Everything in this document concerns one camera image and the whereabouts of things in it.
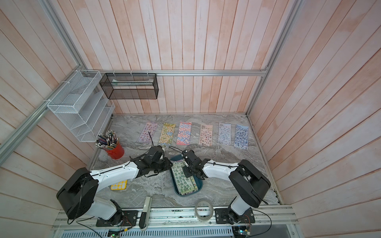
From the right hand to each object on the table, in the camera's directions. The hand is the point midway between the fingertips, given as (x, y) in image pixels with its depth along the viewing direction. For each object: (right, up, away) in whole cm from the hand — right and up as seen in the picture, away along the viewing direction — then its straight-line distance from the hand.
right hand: (186, 168), depth 91 cm
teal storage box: (+7, -6, -8) cm, 12 cm away
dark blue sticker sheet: (+40, +19, +16) cm, 47 cm away
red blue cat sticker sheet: (-2, +21, +17) cm, 27 cm away
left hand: (-9, +2, -5) cm, 10 cm away
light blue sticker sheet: (+28, +21, +17) cm, 39 cm away
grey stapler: (-20, -17, -21) cm, 34 cm away
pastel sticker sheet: (+14, +18, +15) cm, 27 cm away
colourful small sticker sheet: (-14, +21, +16) cm, 30 cm away
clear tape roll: (+9, -19, -13) cm, 25 cm away
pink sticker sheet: (-29, +27, +20) cm, 44 cm away
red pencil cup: (-45, +17, -7) cm, 49 cm away
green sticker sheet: (-1, -7, -10) cm, 12 cm away
